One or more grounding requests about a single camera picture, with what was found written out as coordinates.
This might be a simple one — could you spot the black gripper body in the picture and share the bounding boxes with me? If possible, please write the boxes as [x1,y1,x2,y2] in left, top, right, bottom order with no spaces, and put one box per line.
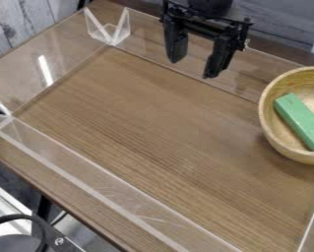
[160,0,254,50]

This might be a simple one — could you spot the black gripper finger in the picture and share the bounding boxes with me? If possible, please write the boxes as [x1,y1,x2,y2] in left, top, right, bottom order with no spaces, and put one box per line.
[163,16,188,63]
[202,35,236,79]

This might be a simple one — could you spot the light wooden bowl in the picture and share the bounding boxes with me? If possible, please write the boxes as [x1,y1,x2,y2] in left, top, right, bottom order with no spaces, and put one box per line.
[258,66,314,165]

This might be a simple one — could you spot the green rectangular block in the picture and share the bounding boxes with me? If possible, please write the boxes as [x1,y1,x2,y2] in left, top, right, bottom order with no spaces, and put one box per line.
[274,93,314,152]

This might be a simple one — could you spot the black table leg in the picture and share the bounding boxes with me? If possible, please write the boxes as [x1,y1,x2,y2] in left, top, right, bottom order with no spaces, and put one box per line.
[37,196,52,221]

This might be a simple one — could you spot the clear acrylic corner bracket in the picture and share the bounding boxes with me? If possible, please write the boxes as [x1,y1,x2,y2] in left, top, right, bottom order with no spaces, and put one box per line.
[83,8,129,46]

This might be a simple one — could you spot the clear acrylic tray wall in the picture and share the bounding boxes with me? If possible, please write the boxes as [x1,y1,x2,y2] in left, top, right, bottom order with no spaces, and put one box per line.
[0,1,314,252]

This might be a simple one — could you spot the grey metal base plate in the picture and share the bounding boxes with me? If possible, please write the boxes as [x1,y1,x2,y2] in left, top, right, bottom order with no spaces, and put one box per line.
[41,224,85,252]

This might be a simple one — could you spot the black cable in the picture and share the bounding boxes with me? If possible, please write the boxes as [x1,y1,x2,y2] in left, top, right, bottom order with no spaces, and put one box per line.
[0,214,51,252]

